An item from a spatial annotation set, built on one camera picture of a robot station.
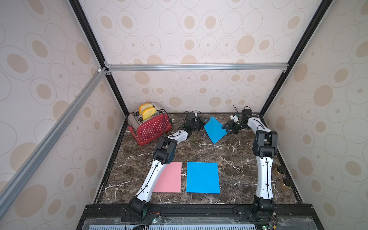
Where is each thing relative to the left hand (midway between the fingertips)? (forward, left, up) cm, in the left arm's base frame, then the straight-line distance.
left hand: (213, 119), depth 103 cm
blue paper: (-39, +9, -10) cm, 41 cm away
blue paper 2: (0, -3, -12) cm, 12 cm away
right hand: (-2, -8, -9) cm, 12 cm away
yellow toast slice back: (+1, +49, +10) cm, 50 cm away
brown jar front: (-46, -34, -3) cm, 57 cm away
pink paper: (-40, +29, -11) cm, 51 cm away
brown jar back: (-38, -33, -1) cm, 50 cm away
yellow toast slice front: (-4, +44, +10) cm, 46 cm away
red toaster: (-14, +46, +3) cm, 48 cm away
